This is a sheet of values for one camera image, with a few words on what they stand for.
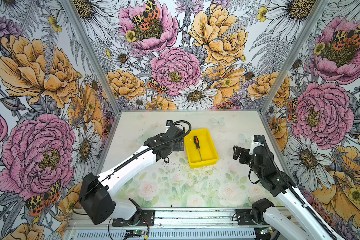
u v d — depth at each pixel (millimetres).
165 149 551
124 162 465
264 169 550
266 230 715
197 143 1015
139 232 706
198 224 732
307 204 460
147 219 744
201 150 989
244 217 740
